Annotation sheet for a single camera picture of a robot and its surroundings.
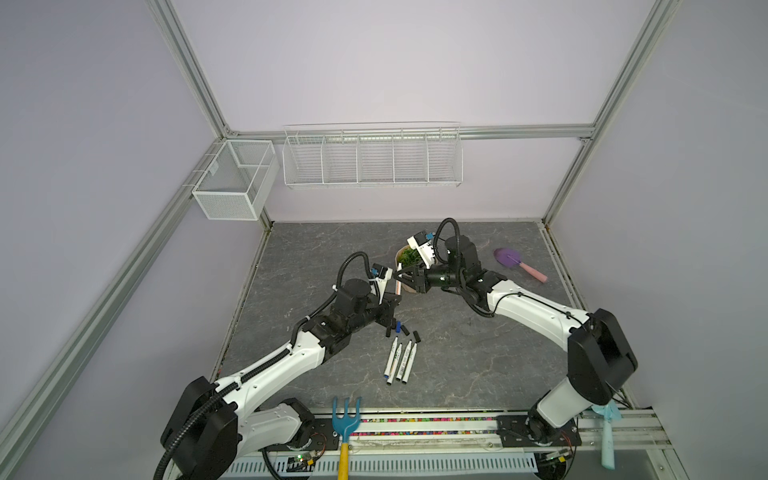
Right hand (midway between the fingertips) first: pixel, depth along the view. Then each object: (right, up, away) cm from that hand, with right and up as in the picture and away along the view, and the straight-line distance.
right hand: (395, 277), depth 78 cm
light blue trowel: (+55, -35, -3) cm, 65 cm away
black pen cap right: (+7, -19, +13) cm, 24 cm away
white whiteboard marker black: (+1, -3, 0) cm, 3 cm away
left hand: (+1, -6, 0) cm, 6 cm away
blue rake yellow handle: (-13, -37, -4) cm, 39 cm away
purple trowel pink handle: (+42, +4, +30) cm, 52 cm away
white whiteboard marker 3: (+4, -25, +6) cm, 26 cm away
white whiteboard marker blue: (-1, -24, +8) cm, 25 cm away
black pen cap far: (-2, -18, +13) cm, 22 cm away
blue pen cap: (+1, -17, +13) cm, 21 cm away
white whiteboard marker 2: (+3, -24, +6) cm, 25 cm away
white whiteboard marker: (0, -26, +6) cm, 26 cm away
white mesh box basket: (-51, +29, +18) cm, 62 cm away
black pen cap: (+3, -18, +13) cm, 22 cm away
